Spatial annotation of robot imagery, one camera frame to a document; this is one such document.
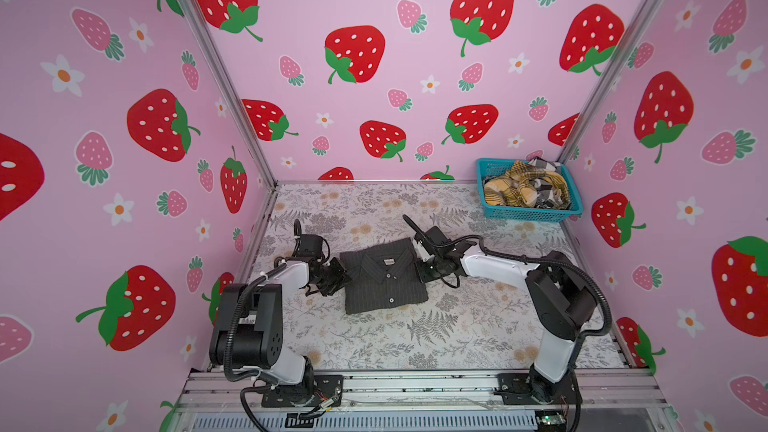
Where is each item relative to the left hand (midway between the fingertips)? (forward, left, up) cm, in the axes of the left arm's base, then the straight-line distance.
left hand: (352, 276), depth 92 cm
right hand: (+1, -20, 0) cm, 20 cm away
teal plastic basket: (+23, -60, +3) cm, 64 cm away
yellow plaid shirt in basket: (+31, -56, +8) cm, 65 cm away
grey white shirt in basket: (+25, -65, +10) cm, 70 cm away
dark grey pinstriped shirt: (-1, -10, +1) cm, 10 cm away
